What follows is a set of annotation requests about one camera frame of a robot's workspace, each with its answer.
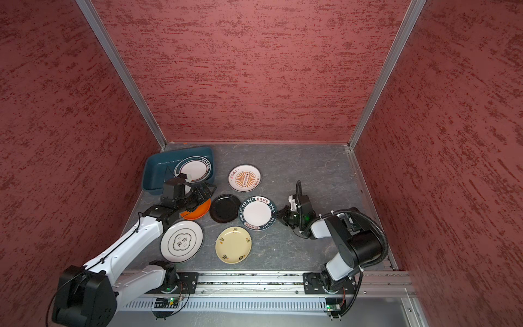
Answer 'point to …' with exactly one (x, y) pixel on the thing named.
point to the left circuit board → (166, 303)
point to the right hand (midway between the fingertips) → (271, 218)
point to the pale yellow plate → (233, 244)
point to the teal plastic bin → (158, 168)
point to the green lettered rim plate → (257, 213)
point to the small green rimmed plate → (197, 168)
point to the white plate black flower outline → (180, 241)
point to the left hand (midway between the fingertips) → (211, 195)
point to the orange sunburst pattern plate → (244, 177)
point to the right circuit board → (334, 304)
